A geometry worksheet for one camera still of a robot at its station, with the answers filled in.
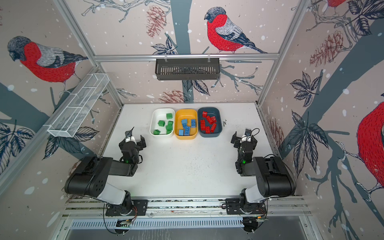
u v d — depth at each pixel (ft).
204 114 3.61
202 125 3.39
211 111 3.72
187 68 3.50
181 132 3.27
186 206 2.47
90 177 1.48
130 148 2.32
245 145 2.47
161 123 3.52
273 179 1.46
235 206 2.39
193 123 3.52
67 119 2.35
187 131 3.25
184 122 3.50
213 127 3.40
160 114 3.65
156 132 3.32
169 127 3.44
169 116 3.67
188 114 3.70
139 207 2.39
